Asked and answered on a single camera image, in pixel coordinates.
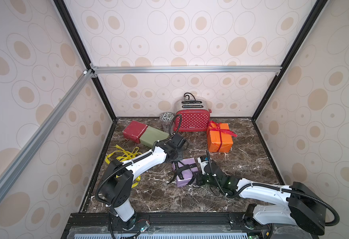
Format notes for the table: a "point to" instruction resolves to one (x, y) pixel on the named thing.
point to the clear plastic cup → (166, 126)
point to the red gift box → (133, 131)
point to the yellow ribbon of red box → (121, 155)
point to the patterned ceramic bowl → (166, 117)
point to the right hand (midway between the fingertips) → (197, 172)
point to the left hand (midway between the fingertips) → (182, 154)
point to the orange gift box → (219, 138)
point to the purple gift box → (184, 169)
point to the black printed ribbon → (179, 165)
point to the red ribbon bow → (216, 126)
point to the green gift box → (151, 135)
